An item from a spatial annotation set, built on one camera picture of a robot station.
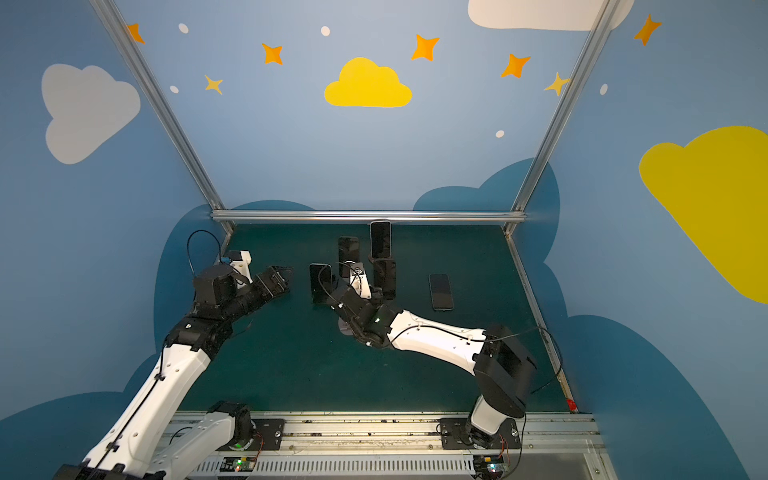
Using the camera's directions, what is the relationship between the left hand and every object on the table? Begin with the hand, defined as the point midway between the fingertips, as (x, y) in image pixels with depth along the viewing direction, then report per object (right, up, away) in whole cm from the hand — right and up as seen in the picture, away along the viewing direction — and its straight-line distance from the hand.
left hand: (289, 276), depth 75 cm
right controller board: (+50, -46, -4) cm, 68 cm away
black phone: (+44, -7, +26) cm, 52 cm away
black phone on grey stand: (+24, 0, 0) cm, 24 cm away
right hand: (+17, -4, +7) cm, 19 cm away
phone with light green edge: (+4, -2, +18) cm, 19 cm away
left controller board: (-11, -45, -4) cm, 47 cm away
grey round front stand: (+12, -17, +15) cm, 26 cm away
